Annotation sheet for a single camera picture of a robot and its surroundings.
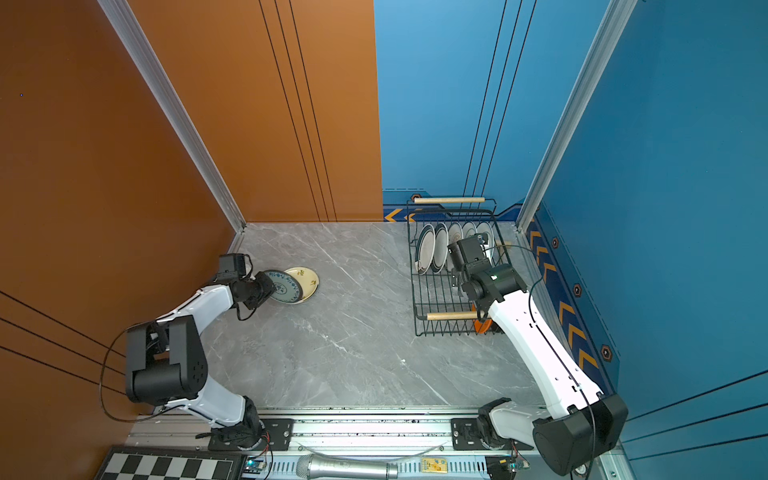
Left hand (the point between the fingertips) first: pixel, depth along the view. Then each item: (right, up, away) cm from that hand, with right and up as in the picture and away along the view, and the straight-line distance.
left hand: (275, 283), depth 95 cm
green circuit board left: (+5, -41, -24) cm, 48 cm away
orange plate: (+63, -11, -12) cm, 65 cm away
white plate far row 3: (+59, +16, +8) cm, 62 cm away
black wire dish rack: (+52, -8, 0) cm, 53 cm away
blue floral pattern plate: (+3, -2, +4) cm, 5 cm away
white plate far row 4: (+64, +18, +8) cm, 67 cm away
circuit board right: (+64, -41, -25) cm, 80 cm away
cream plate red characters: (+9, 0, +8) cm, 12 cm away
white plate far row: (+49, +11, +11) cm, 52 cm away
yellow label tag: (+47, -39, -26) cm, 67 cm away
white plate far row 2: (+54, +12, +5) cm, 55 cm away
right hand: (+60, +3, -19) cm, 63 cm away
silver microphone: (+21, -39, -28) cm, 52 cm away
